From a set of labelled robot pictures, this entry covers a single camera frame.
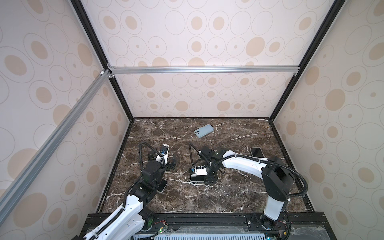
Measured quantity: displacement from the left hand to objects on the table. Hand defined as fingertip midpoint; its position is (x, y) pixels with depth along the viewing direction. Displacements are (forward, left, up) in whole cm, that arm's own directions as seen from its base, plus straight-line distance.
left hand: (169, 148), depth 76 cm
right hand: (-6, -20, -19) cm, 28 cm away
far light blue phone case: (+30, -19, -23) cm, 43 cm away
